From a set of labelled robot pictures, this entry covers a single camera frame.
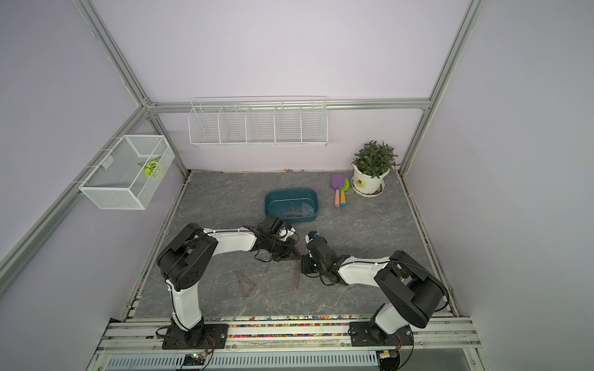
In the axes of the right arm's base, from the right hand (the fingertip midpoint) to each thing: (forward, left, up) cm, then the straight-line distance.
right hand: (301, 260), depth 90 cm
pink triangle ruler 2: (+23, +3, -1) cm, 23 cm away
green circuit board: (-31, +33, -2) cm, 46 cm away
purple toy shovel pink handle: (+41, -19, 0) cm, 45 cm away
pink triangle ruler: (-9, +21, -1) cm, 22 cm away
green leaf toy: (+23, +53, +30) cm, 65 cm away
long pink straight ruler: (-2, +2, 0) cm, 2 cm away
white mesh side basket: (+21, +62, +27) cm, 70 cm away
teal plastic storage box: (+27, +4, -1) cm, 27 cm away
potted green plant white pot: (+36, -31, +17) cm, 50 cm away
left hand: (0, 0, +2) cm, 2 cm away
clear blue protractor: (+24, -3, -1) cm, 24 cm away
